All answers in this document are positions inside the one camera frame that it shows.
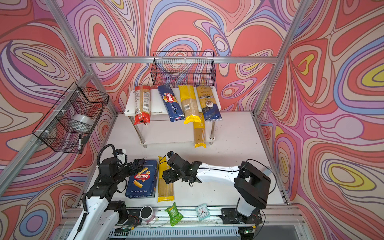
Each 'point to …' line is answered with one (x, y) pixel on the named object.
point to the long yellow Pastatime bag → (199, 133)
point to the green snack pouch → (175, 216)
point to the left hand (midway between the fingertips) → (139, 161)
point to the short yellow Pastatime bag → (166, 191)
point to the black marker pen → (80, 145)
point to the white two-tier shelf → (158, 130)
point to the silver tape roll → (82, 121)
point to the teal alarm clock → (203, 212)
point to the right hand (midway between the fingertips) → (171, 176)
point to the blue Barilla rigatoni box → (143, 184)
